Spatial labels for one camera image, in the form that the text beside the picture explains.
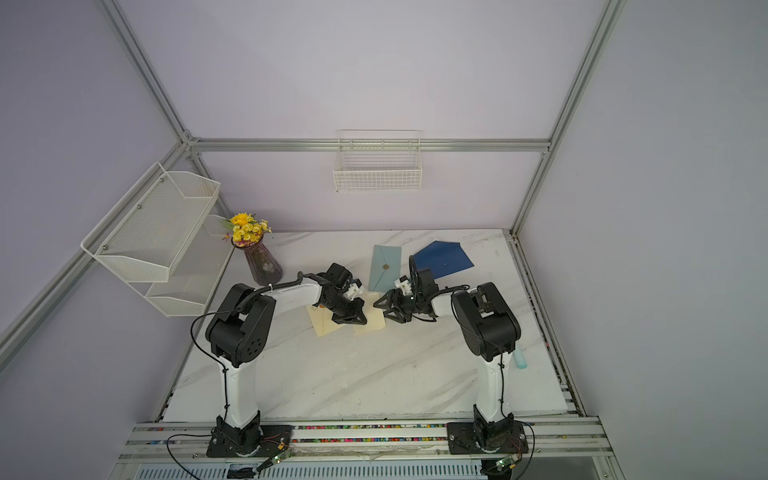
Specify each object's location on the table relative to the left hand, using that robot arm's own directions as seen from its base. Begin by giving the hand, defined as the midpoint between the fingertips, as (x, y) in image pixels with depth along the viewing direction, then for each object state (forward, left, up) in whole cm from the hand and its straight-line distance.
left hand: (364, 323), depth 94 cm
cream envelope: (+1, +14, +1) cm, 14 cm away
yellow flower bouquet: (+17, +34, +25) cm, 46 cm away
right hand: (+3, -5, +1) cm, 6 cm away
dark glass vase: (+17, +34, +10) cm, 39 cm away
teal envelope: (+23, -6, -1) cm, 24 cm away
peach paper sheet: (+2, -3, 0) cm, 4 cm away
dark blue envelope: (+29, -29, -2) cm, 41 cm away
